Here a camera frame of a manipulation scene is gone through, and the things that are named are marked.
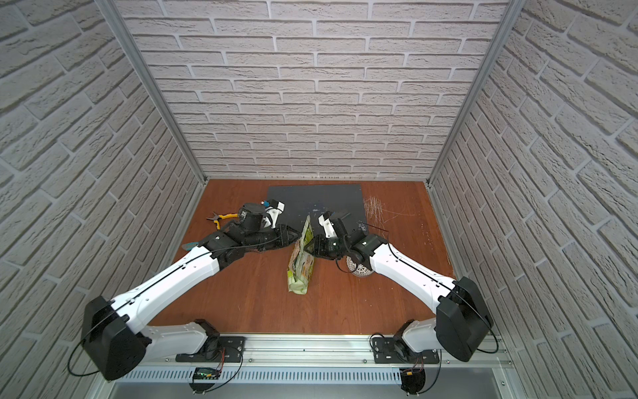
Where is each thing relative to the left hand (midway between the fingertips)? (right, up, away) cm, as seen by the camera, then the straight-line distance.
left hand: (299, 227), depth 75 cm
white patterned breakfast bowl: (+20, -17, +15) cm, 30 cm away
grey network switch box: (-4, +8, +32) cm, 33 cm away
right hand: (0, -8, 0) cm, 8 cm away
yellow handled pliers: (-39, +2, +28) cm, 48 cm away
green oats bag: (+1, -11, +1) cm, 11 cm away
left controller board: (-28, -43, -3) cm, 52 cm away
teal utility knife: (-48, -10, +24) cm, 55 cm away
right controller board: (+33, -44, -5) cm, 55 cm away
